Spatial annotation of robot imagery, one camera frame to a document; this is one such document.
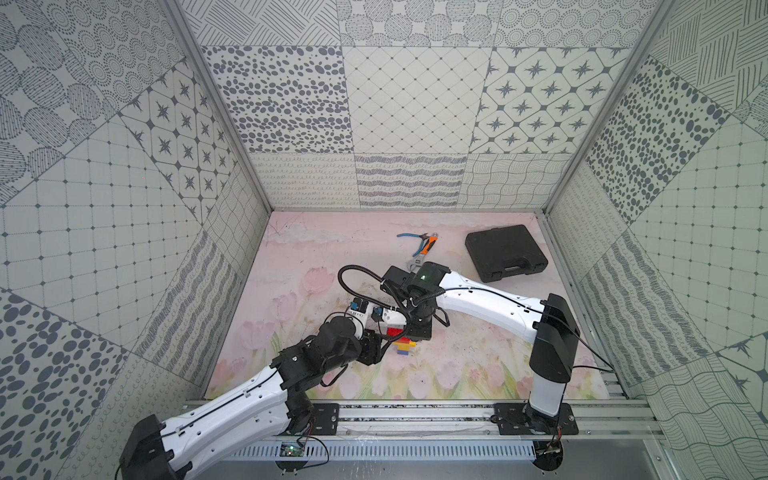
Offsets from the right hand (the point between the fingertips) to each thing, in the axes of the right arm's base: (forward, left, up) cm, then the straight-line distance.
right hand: (420, 330), depth 78 cm
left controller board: (-25, +32, -12) cm, 43 cm away
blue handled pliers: (+43, -3, -11) cm, 44 cm away
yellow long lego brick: (-4, +4, -1) cm, 5 cm away
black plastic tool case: (+34, -32, -9) cm, 48 cm away
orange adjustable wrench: (+29, 0, -10) cm, 31 cm away
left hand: (-4, +8, +2) cm, 9 cm away
